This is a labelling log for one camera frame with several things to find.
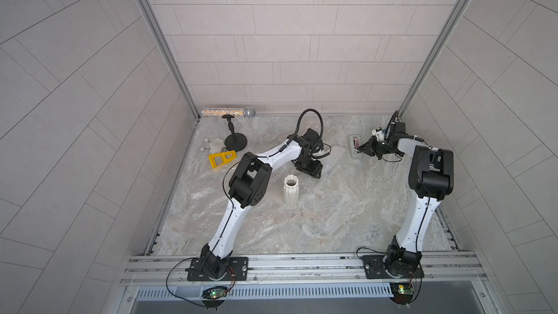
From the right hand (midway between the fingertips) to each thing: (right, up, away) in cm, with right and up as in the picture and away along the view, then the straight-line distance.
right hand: (360, 143), depth 100 cm
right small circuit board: (+3, -45, -32) cm, 56 cm away
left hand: (-21, -12, -5) cm, 25 cm away
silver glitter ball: (-50, +14, -13) cm, 53 cm away
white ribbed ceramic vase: (-32, -16, -25) cm, 44 cm away
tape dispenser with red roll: (-3, +1, +1) cm, 3 cm away
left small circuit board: (-55, -43, -36) cm, 78 cm away
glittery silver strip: (-62, +14, -12) cm, 65 cm away
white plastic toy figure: (-68, -1, +1) cm, 68 cm away
